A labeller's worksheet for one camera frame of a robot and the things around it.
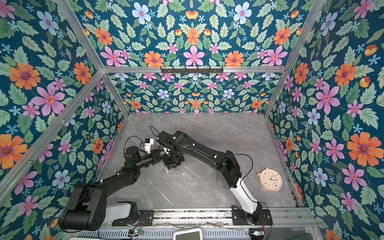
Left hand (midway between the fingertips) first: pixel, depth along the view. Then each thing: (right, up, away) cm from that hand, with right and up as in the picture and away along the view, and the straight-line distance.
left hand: (169, 150), depth 80 cm
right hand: (0, -9, -1) cm, 9 cm away
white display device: (+13, -36, -14) cm, 41 cm away
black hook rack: (+12, +49, +13) cm, 52 cm away
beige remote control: (+2, -11, -2) cm, 11 cm away
